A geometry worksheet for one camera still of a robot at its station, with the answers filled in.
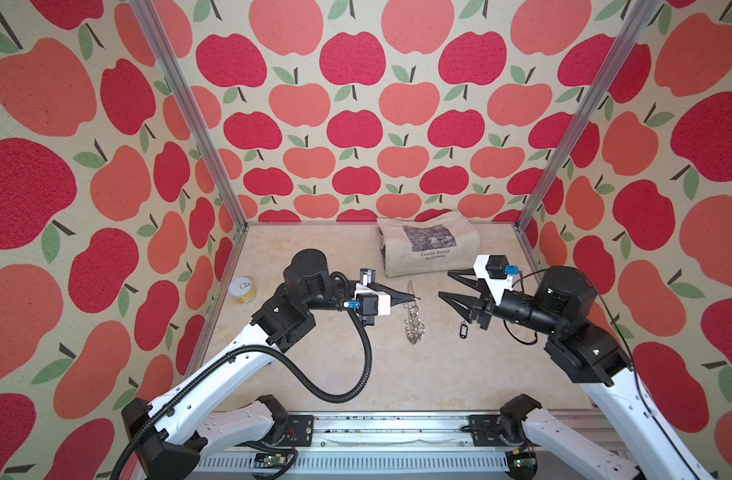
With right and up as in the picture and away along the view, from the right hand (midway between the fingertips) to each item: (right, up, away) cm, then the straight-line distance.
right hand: (455, 278), depth 59 cm
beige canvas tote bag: (+9, +9, +46) cm, 47 cm away
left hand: (-9, -3, -5) cm, 11 cm away
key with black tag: (+13, -20, +33) cm, 41 cm away
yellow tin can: (-58, -7, +36) cm, 69 cm away
